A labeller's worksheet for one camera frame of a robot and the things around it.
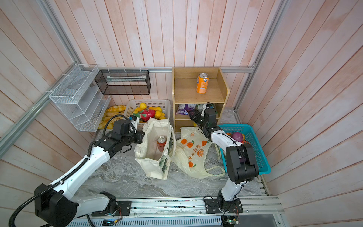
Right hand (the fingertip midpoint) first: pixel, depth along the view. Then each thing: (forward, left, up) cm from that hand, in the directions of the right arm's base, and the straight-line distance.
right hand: (189, 112), depth 90 cm
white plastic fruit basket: (+21, +20, -13) cm, 32 cm away
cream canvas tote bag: (-21, +23, -19) cm, 36 cm away
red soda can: (-17, +18, -10) cm, 27 cm away
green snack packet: (+6, -7, -1) cm, 10 cm away
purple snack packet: (+3, +5, 0) cm, 6 cm away
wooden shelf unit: (+13, -2, +10) cm, 16 cm away
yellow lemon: (+18, +37, -12) cm, 43 cm away
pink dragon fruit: (+8, +34, -12) cm, 36 cm away
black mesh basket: (+20, +47, +9) cm, 52 cm away
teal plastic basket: (-9, -41, -16) cm, 45 cm away
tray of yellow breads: (+15, +63, -15) cm, 67 cm away
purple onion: (-10, -33, -12) cm, 36 cm away
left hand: (-19, +27, -1) cm, 32 cm away
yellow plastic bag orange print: (-20, 0, -16) cm, 26 cm away
